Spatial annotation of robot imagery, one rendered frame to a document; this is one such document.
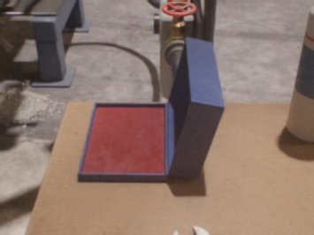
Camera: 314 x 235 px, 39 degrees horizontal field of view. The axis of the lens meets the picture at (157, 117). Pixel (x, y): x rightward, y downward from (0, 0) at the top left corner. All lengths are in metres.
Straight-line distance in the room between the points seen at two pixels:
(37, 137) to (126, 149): 0.86
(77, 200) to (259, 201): 0.21
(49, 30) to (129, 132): 1.02
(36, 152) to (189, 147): 0.91
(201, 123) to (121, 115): 0.19
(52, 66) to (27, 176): 0.51
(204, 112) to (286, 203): 0.15
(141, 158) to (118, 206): 0.08
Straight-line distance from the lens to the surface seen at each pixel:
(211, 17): 0.90
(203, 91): 0.50
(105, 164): 0.57
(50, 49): 1.63
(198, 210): 0.52
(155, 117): 0.65
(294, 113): 0.63
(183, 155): 0.52
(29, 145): 1.41
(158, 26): 1.04
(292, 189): 0.56
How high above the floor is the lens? 0.85
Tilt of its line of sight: 35 degrees down
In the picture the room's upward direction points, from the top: straight up
